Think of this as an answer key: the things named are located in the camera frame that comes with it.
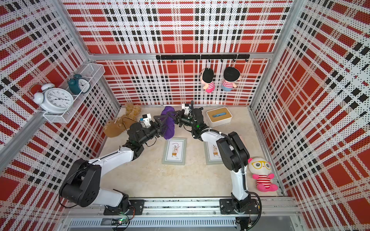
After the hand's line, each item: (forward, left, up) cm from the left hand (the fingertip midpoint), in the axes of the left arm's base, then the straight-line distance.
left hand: (171, 120), depth 81 cm
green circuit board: (-46, +22, -22) cm, 55 cm away
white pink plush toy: (-21, -51, -17) cm, 58 cm away
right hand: (+3, +2, +2) cm, 5 cm away
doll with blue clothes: (+31, -37, +8) cm, 49 cm away
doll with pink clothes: (+32, -22, +6) cm, 39 cm away
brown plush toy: (+6, +38, -13) cm, 40 cm away
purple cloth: (-2, 0, +1) cm, 2 cm away
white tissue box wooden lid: (+19, -32, -20) cm, 42 cm away
